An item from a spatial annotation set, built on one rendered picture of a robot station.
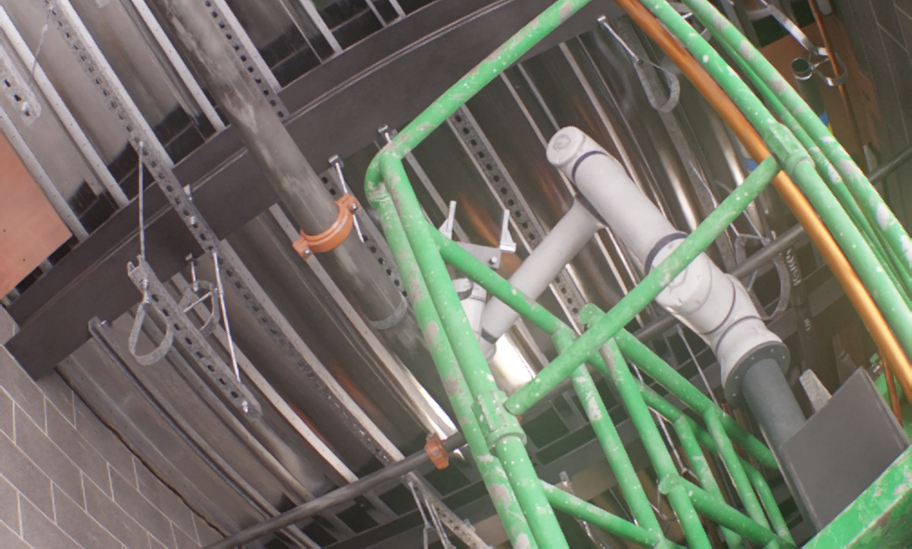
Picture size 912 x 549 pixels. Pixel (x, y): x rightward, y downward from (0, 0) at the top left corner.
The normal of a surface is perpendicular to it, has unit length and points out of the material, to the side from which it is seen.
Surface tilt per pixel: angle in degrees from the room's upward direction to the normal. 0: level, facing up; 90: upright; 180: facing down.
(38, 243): 180
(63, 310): 180
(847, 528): 90
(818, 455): 90
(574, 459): 90
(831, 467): 90
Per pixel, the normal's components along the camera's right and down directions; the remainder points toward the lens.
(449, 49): 0.27, 0.61
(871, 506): -0.64, -0.47
